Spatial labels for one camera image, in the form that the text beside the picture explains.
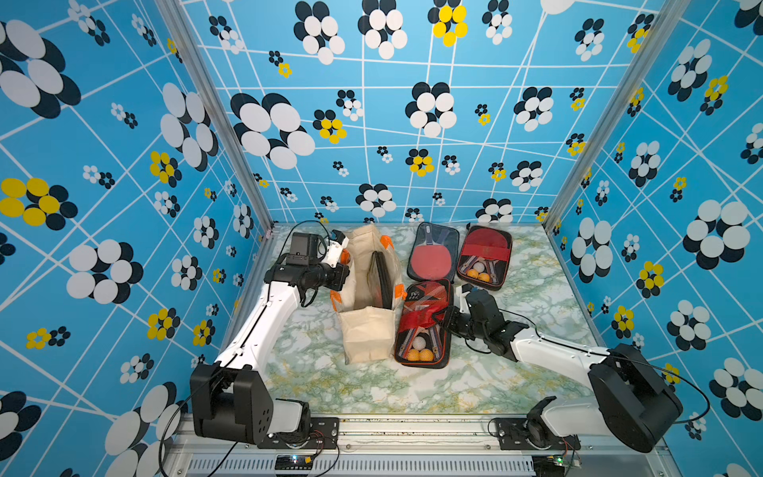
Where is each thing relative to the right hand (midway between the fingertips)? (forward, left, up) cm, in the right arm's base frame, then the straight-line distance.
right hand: (437, 316), depth 87 cm
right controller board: (-35, -24, -8) cm, 43 cm away
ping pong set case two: (+26, -20, -4) cm, 33 cm away
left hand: (+8, +25, +13) cm, 30 cm away
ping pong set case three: (-7, +5, -2) cm, 9 cm away
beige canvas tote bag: (+9, +22, -9) cm, 25 cm away
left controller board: (-35, +38, -9) cm, 52 cm away
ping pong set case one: (+29, -2, -5) cm, 29 cm away
